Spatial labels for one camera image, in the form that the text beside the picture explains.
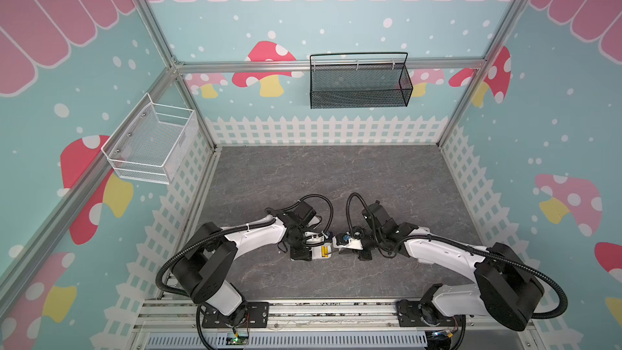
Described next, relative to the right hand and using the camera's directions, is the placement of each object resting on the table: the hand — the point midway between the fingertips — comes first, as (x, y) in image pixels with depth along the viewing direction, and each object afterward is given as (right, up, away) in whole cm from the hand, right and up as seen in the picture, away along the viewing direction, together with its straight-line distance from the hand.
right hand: (340, 245), depth 82 cm
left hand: (-13, -4, +5) cm, 14 cm away
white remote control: (-6, -3, +3) cm, 8 cm away
